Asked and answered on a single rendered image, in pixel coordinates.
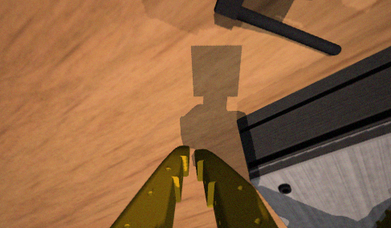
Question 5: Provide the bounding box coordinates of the black power strip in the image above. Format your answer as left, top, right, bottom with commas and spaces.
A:
214, 0, 341, 55

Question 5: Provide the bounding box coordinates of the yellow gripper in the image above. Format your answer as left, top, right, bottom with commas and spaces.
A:
110, 145, 278, 228

